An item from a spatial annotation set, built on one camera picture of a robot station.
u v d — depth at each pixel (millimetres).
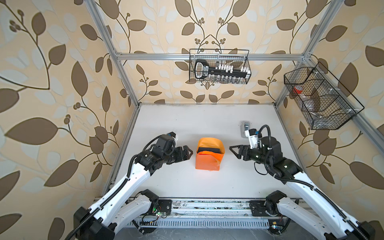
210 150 806
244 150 654
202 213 737
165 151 581
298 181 478
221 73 853
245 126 1016
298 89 883
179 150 666
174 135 718
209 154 726
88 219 377
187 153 691
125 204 558
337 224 400
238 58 911
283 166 533
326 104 731
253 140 670
